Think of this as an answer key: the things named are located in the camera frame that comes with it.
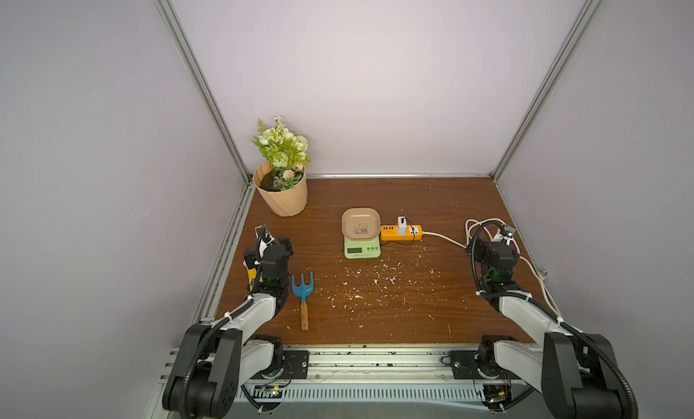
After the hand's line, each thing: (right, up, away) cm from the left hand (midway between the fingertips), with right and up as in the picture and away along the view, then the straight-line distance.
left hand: (268, 237), depth 86 cm
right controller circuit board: (+67, -40, -16) cm, 79 cm away
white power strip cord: (+88, -5, +12) cm, 89 cm away
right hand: (+73, 0, -1) cm, 73 cm away
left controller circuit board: (+5, -40, -14) cm, 43 cm away
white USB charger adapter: (+45, +3, +9) cm, 46 cm away
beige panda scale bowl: (+30, +3, +14) cm, 34 cm away
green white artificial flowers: (+4, +29, +6) cm, 30 cm away
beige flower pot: (+3, +11, +12) cm, 17 cm away
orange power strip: (+42, 0, +12) cm, 43 cm away
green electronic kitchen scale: (+31, -6, +9) cm, 32 cm away
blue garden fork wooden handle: (+11, -17, 0) cm, 21 cm away
